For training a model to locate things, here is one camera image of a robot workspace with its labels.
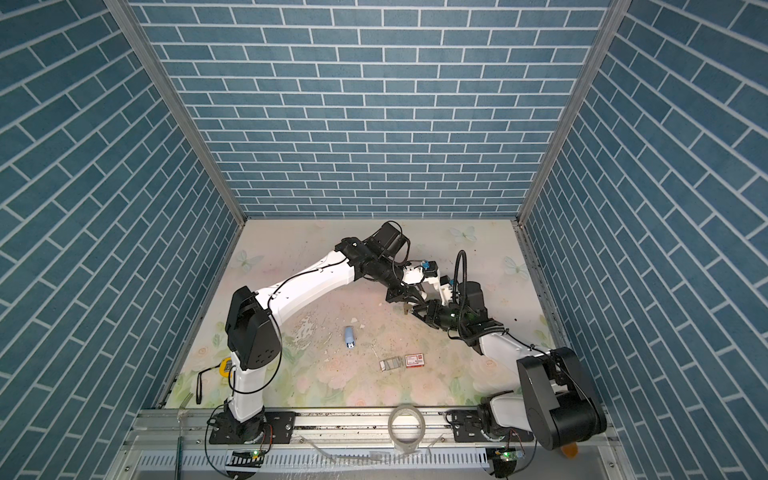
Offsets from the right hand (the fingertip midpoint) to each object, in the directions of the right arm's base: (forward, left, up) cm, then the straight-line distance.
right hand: (409, 309), depth 84 cm
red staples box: (-11, -2, -10) cm, 15 cm away
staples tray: (-12, +5, -11) cm, 17 cm away
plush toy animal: (-29, -40, -9) cm, 50 cm away
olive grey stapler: (-2, -1, +9) cm, 10 cm away
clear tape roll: (-32, 0, -10) cm, 33 cm away
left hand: (0, -3, +8) cm, 8 cm away
